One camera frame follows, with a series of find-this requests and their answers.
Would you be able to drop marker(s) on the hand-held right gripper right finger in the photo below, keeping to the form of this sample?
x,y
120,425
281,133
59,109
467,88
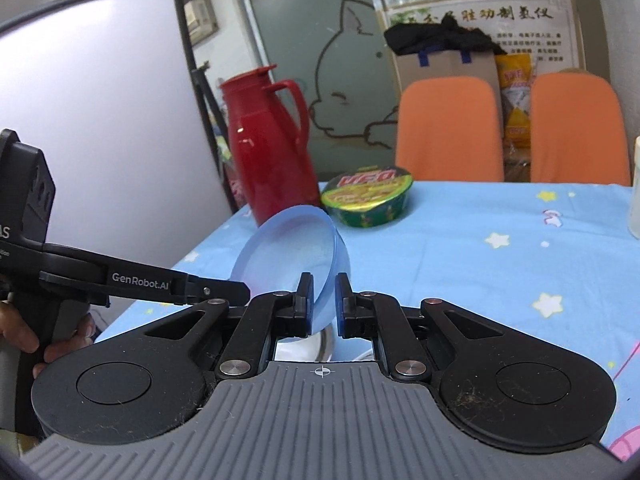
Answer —
x,y
346,305

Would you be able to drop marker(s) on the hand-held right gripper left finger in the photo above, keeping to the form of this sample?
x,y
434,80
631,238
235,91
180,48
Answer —
x,y
304,305

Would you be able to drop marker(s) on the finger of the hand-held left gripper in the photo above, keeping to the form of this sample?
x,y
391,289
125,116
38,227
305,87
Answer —
x,y
220,290

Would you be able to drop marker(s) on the blue translucent plastic bowl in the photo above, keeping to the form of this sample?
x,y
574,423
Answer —
x,y
290,250

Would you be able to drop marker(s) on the person's left hand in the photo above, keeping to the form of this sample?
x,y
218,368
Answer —
x,y
15,327

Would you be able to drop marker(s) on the black framed whiteboard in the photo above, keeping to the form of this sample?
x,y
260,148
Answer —
x,y
100,135

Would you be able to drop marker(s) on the green instant noodle bowl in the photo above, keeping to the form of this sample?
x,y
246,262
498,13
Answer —
x,y
367,200

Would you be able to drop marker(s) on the blue cartoon printed tablecloth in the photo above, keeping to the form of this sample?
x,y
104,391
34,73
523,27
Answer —
x,y
475,260

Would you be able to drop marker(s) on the red thermos jug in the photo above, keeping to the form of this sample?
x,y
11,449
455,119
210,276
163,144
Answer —
x,y
265,160

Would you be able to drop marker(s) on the orange chair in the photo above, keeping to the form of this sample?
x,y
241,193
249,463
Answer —
x,y
577,130
447,130

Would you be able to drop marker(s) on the yellow snack bag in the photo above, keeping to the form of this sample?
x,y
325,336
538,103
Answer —
x,y
515,105

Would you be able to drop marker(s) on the black cloth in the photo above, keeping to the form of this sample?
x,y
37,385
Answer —
x,y
440,37

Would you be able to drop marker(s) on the white tumbler with lid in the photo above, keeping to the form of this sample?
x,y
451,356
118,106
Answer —
x,y
636,190

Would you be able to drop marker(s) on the beige wall switch box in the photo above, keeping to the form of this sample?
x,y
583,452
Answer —
x,y
200,20

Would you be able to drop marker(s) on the framed wall poster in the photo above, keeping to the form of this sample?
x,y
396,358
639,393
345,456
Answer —
x,y
530,15

